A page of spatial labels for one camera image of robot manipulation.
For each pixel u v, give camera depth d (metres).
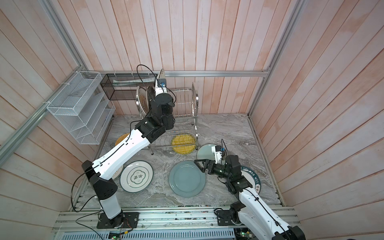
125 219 0.73
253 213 0.51
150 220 0.75
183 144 1.03
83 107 0.73
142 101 0.72
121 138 1.05
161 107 0.48
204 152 1.00
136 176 0.88
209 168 0.68
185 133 1.05
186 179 0.88
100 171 0.43
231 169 0.59
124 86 1.03
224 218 0.73
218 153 0.72
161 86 0.53
